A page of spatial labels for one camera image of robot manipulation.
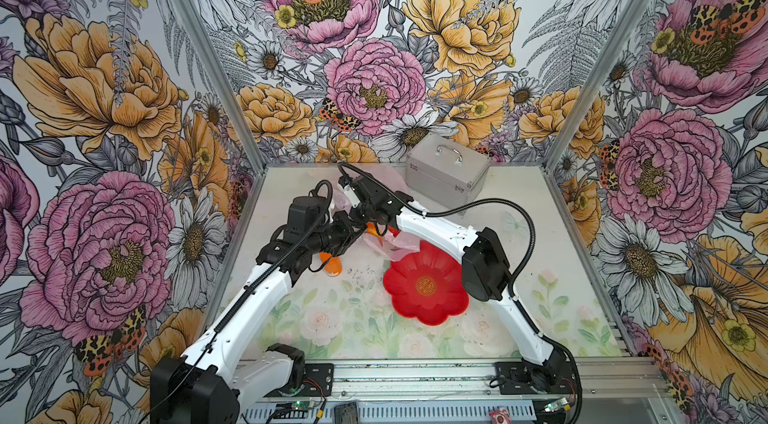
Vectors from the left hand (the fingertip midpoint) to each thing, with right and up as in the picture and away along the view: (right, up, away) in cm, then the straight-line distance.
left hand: (368, 234), depth 76 cm
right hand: (-6, +3, +16) cm, 18 cm away
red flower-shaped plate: (+16, -17, +13) cm, 27 cm away
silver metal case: (+24, +18, +24) cm, 38 cm away
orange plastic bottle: (-11, -11, +12) cm, 20 cm away
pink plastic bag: (+8, -5, +12) cm, 15 cm away
